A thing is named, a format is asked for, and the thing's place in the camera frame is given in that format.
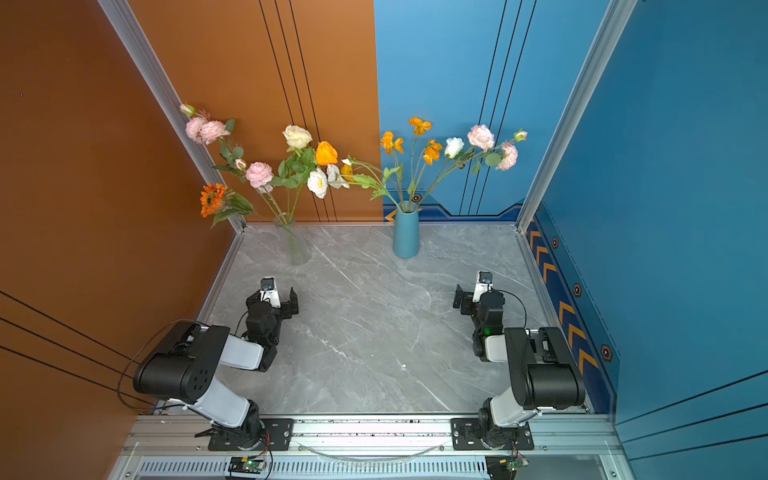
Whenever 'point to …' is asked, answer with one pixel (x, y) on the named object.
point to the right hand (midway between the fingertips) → (472, 286)
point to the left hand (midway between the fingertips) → (276, 287)
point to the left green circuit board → (250, 464)
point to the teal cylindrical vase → (406, 233)
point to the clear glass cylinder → (298, 248)
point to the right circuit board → (504, 467)
